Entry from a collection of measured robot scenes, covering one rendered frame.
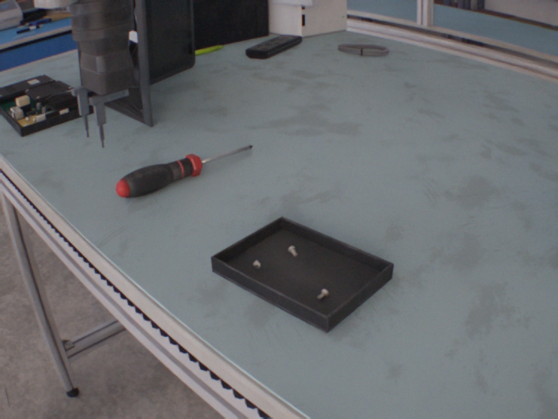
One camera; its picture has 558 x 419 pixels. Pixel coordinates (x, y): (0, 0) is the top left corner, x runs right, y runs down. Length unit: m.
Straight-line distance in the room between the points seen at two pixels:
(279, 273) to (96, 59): 0.33
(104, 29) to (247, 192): 0.24
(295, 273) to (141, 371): 1.41
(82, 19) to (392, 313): 0.44
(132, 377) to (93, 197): 1.26
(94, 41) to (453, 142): 0.44
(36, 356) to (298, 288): 1.62
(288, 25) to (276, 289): 0.92
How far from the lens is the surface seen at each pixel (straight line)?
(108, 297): 0.53
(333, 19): 1.31
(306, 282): 0.41
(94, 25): 0.62
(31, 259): 1.46
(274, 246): 0.45
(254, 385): 0.34
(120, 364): 1.84
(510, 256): 0.47
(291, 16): 1.25
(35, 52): 2.42
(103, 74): 0.62
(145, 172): 0.54
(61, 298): 2.19
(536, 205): 0.57
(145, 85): 0.72
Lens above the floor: 1.25
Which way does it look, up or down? 29 degrees down
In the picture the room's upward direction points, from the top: 1 degrees counter-clockwise
